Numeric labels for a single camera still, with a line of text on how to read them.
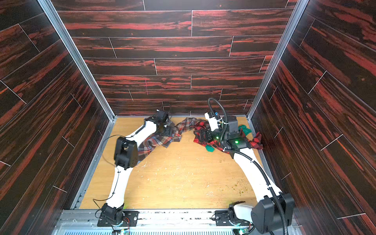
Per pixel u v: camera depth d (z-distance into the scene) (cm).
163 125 88
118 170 63
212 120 65
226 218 73
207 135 66
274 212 38
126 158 63
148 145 96
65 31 75
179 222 73
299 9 67
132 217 74
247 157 48
